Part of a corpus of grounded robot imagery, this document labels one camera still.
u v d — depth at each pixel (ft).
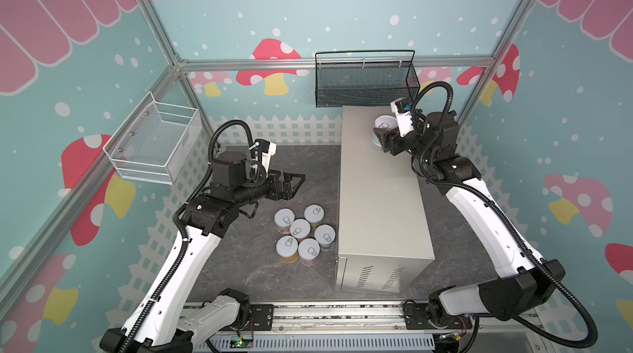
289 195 1.91
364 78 3.08
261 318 2.44
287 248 2.72
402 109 1.88
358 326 2.43
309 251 2.69
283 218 2.93
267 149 1.93
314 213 3.01
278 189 1.88
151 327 1.23
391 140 2.02
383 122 2.29
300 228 2.86
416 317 2.40
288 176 1.88
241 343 2.38
